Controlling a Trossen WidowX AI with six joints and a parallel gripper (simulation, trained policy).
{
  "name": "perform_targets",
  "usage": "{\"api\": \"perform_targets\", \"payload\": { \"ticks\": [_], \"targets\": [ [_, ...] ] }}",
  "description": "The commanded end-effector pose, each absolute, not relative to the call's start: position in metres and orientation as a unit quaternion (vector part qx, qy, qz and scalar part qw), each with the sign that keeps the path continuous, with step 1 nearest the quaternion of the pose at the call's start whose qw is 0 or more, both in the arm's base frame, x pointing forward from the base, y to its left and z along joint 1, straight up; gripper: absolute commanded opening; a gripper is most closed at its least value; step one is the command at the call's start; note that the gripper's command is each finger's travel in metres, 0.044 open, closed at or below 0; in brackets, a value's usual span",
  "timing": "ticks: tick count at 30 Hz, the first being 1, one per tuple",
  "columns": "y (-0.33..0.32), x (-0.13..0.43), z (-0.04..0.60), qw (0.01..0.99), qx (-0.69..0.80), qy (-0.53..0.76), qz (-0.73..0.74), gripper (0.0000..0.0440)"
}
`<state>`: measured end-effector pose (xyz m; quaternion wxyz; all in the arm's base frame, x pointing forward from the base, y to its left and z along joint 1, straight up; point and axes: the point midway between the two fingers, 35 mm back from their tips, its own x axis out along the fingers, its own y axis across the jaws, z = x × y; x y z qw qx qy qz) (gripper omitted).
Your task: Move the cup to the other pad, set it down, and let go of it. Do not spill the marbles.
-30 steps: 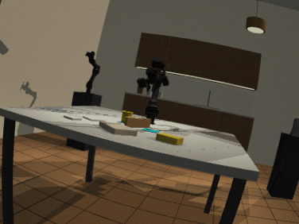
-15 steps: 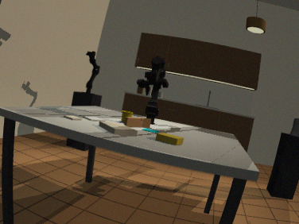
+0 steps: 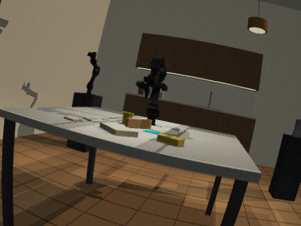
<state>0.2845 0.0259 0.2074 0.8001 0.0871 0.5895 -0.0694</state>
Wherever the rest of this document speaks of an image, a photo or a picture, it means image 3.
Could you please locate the long wooden plank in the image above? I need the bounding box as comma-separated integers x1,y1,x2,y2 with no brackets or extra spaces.
125,118,152,129

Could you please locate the translucent yellow cup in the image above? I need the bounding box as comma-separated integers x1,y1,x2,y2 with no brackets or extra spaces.
122,111,134,124

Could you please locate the yellow rectangular block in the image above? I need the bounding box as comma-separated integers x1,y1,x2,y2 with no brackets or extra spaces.
157,134,185,147

